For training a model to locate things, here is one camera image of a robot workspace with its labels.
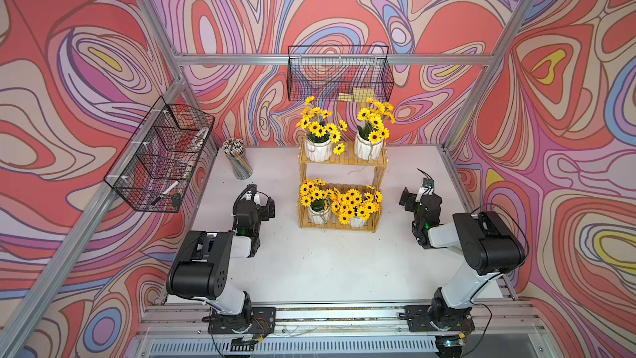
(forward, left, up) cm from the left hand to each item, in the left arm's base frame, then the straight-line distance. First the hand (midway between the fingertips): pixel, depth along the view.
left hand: (260, 198), depth 94 cm
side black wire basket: (-5, +28, +22) cm, 36 cm away
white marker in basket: (-10, +23, +19) cm, 31 cm away
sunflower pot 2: (-9, -35, +8) cm, 37 cm away
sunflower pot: (-6, -22, +10) cm, 25 cm away
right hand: (+3, -62, -1) cm, 62 cm away
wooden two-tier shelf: (+3, -31, +21) cm, 37 cm away
